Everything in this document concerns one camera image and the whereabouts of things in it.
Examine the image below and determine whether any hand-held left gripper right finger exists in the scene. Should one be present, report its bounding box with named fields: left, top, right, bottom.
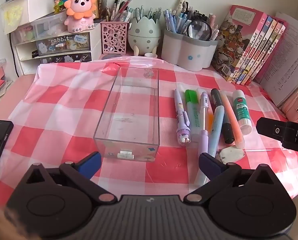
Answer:
left=184, top=152, right=276, bottom=203

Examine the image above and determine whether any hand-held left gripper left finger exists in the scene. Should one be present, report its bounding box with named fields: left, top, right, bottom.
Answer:
left=26, top=152, right=117, bottom=204

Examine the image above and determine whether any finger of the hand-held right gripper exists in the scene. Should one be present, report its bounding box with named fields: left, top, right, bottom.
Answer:
left=256, top=117, right=298, bottom=155

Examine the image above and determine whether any light blue pen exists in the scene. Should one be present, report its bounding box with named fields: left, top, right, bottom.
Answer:
left=196, top=105, right=225, bottom=188

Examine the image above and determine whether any orange highlighter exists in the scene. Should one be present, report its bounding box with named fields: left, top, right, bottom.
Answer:
left=220, top=91, right=246, bottom=148

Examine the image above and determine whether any black whiteboard marker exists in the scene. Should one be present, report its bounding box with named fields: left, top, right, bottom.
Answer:
left=210, top=88, right=236, bottom=144

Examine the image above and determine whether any white green glue stick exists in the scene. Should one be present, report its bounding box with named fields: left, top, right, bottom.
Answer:
left=233, top=90, right=253, bottom=134

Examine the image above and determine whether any purple cartoon pen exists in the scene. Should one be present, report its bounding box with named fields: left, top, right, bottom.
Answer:
left=174, top=89, right=191, bottom=147

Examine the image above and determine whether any clear plastic organizer box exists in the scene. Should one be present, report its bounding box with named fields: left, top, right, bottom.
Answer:
left=93, top=67, right=161, bottom=162

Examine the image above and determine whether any lavender mechanical pencil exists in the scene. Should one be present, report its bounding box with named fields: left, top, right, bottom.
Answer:
left=198, top=92, right=210, bottom=155

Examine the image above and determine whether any green highlighter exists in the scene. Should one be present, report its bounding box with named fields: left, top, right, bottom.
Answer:
left=185, top=89, right=202, bottom=143

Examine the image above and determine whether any white eraser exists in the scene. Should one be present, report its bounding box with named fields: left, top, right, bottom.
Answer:
left=215, top=146, right=244, bottom=162

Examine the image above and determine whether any pink pencil case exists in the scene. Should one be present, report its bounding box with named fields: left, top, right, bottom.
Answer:
left=282, top=86, right=298, bottom=125

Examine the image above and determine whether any red white checked tablecloth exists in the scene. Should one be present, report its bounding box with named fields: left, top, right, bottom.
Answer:
left=0, top=56, right=298, bottom=205

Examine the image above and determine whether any stack of printed papers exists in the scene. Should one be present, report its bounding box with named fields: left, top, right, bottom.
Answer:
left=260, top=11, right=298, bottom=108

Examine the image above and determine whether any red striped spine comic book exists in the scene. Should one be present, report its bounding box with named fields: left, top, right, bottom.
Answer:
left=245, top=24, right=286, bottom=85

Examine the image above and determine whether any yellow spine comic book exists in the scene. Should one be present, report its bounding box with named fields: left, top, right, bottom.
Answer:
left=241, top=21, right=281, bottom=85

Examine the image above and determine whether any blue spine comic book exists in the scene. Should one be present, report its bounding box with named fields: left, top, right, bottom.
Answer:
left=235, top=16, right=275, bottom=84

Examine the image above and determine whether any white flower-shaped pen holder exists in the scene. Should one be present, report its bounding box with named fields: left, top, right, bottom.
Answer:
left=161, top=27, right=218, bottom=72

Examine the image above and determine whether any pink spine comic book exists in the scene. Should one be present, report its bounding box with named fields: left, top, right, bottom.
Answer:
left=211, top=5, right=268, bottom=82

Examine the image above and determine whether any white drawer organizer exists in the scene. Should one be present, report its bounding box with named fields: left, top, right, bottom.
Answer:
left=10, top=21, right=102, bottom=75

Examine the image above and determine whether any pink perforated pen holder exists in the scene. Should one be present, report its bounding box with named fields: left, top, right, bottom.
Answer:
left=100, top=21, right=128, bottom=55

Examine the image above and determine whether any black magnifying glass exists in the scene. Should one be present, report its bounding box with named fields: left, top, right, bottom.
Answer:
left=188, top=20, right=212, bottom=41

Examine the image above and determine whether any green egg-shaped pen holder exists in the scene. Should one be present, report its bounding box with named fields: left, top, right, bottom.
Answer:
left=127, top=16, right=162, bottom=57

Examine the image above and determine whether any clear lidded storage box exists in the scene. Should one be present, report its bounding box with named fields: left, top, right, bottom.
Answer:
left=31, top=12, right=69, bottom=34

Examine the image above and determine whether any bunch of red black pens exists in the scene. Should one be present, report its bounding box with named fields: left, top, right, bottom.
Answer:
left=106, top=0, right=135, bottom=22

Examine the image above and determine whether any pink lion toy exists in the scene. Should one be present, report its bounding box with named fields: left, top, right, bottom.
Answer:
left=64, top=0, right=98, bottom=33

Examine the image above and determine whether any glass vase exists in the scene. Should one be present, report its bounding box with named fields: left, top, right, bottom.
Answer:
left=95, top=0, right=109, bottom=20

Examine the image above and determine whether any bunch of grey pens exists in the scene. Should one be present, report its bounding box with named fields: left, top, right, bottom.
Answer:
left=132, top=6, right=162, bottom=22

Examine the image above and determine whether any small colourful toy figure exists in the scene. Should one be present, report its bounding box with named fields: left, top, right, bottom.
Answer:
left=53, top=0, right=67, bottom=14

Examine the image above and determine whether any yellow plastic bag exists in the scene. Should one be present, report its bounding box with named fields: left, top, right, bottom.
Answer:
left=0, top=1, right=24, bottom=34

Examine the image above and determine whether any white cardboard box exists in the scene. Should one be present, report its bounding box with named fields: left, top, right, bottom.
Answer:
left=26, top=0, right=57, bottom=23

